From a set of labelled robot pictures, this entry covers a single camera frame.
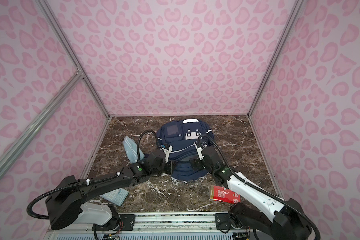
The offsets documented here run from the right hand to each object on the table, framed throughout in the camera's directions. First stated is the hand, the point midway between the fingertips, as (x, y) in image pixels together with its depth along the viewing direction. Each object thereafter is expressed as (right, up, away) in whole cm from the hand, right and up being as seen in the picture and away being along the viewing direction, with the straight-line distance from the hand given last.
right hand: (198, 153), depth 81 cm
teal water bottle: (-42, 0, +15) cm, 45 cm away
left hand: (-10, -5, -2) cm, 11 cm away
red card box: (+12, -22, 0) cm, 25 cm away
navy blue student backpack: (-9, +9, +19) cm, 23 cm away
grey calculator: (-43, -23, -1) cm, 49 cm away
